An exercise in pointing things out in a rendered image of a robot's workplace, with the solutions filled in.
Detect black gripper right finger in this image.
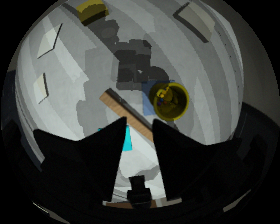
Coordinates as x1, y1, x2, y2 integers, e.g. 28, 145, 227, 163
151, 118, 242, 202

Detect tan flat bar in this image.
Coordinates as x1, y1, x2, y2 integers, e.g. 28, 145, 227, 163
100, 91, 154, 143

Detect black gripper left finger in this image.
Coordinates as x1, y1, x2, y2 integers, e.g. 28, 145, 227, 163
32, 116, 127, 202

